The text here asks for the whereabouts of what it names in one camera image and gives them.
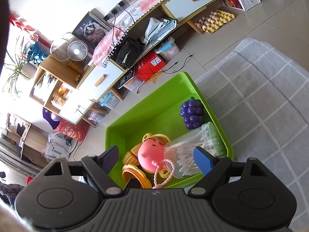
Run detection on wooden TV cabinet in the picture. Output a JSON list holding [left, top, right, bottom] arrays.
[[29, 0, 256, 128]]

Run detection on black power cable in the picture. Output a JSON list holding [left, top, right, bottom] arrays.
[[136, 54, 194, 95]]

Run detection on red hanging decoration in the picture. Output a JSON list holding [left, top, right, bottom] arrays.
[[10, 13, 39, 40]]

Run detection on dark padded jacket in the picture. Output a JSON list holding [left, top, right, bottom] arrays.
[[0, 171, 26, 207]]

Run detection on clear box of coloured items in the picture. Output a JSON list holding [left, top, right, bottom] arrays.
[[154, 37, 180, 61]]

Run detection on pile of white papers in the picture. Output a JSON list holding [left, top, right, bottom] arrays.
[[144, 17, 178, 46]]

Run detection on black bag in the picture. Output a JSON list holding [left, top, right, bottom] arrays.
[[116, 37, 143, 69]]

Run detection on framed cat picture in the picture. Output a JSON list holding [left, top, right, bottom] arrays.
[[72, 12, 110, 51]]

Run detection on white cabinet drawer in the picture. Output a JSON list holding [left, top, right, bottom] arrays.
[[60, 94, 97, 124], [166, 0, 226, 21], [77, 61, 125, 102]]

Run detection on purple toy grapes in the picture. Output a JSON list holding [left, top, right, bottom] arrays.
[[179, 96, 205, 131]]

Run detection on white desk fan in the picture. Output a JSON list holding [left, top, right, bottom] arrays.
[[67, 41, 88, 62]]

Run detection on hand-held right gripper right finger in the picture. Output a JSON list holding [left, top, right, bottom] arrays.
[[189, 146, 271, 196]]

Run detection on orange toy pumpkin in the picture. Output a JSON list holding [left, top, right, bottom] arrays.
[[121, 164, 153, 189]]

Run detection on clear cotton swab jar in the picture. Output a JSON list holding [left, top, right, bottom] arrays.
[[164, 122, 222, 178]]

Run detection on green plastic box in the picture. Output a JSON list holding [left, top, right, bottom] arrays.
[[105, 72, 234, 190]]

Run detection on wooden side desk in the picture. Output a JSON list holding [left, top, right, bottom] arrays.
[[0, 112, 49, 167]]

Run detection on yellow toy pot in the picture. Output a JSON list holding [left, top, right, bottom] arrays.
[[142, 133, 171, 147]]

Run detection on small clear storage box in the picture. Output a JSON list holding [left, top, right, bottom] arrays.
[[87, 110, 107, 124]]

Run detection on pink bead string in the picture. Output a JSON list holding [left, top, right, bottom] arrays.
[[152, 158, 175, 189]]

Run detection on purple bag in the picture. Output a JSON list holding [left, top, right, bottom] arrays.
[[42, 107, 63, 131]]

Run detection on pink tasselled cloth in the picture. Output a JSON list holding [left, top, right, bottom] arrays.
[[92, 0, 186, 67]]

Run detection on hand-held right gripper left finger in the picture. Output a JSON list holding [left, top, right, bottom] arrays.
[[42, 146, 123, 196]]

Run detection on yellow toy corn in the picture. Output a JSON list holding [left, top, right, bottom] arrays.
[[124, 144, 143, 166]]

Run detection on clear box with black lid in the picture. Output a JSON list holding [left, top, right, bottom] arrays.
[[118, 72, 143, 91]]

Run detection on clear box with blue lid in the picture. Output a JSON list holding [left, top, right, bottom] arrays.
[[98, 90, 121, 109]]

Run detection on pink pig toy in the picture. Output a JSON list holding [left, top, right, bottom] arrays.
[[137, 139, 171, 173]]

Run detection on white wire basket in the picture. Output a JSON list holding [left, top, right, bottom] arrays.
[[50, 38, 70, 61]]

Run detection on yellow egg tray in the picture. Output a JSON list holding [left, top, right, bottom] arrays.
[[194, 10, 236, 33]]

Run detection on grey checked tablecloth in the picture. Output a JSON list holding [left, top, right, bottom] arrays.
[[194, 37, 309, 232]]

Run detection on green potted plant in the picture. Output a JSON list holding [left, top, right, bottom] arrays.
[[2, 36, 32, 97]]

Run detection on white paper bag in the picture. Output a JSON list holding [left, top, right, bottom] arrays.
[[47, 133, 73, 162]]

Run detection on red cardboard box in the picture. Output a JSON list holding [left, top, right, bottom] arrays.
[[134, 51, 167, 81]]

